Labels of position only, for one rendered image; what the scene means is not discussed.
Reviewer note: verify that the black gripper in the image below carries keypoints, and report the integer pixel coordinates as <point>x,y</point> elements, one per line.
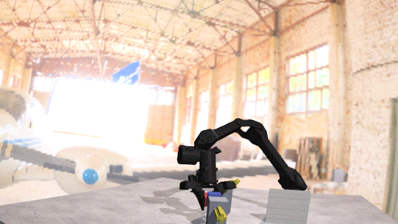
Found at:
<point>207,176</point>

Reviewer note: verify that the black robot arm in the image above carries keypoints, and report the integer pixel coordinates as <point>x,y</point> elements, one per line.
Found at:
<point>256,134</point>

